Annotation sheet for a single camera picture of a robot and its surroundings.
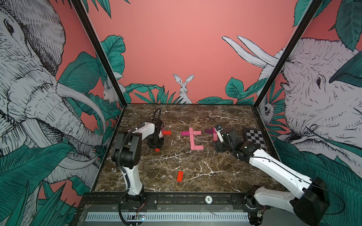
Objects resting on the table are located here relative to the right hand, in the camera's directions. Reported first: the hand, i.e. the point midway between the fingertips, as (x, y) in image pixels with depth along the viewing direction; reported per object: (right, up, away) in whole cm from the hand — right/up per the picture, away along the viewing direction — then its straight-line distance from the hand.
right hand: (220, 136), depth 82 cm
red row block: (-24, -24, 0) cm, 34 cm away
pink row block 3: (-12, -9, +13) cm, 20 cm away
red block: (-35, 0, +21) cm, 40 cm away
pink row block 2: (-16, -7, +13) cm, 22 cm away
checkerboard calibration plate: (+29, -2, +16) cm, 33 cm away
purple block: (-3, +1, +22) cm, 22 cm away
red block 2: (-40, -11, +10) cm, 42 cm away
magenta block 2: (-21, 0, +20) cm, 29 cm away
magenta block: (-38, +2, +20) cm, 43 cm away
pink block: (-17, +2, +22) cm, 28 cm away
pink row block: (-16, -4, +16) cm, 23 cm away
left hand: (-39, -8, +13) cm, 42 cm away
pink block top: (-12, 0, +20) cm, 23 cm away
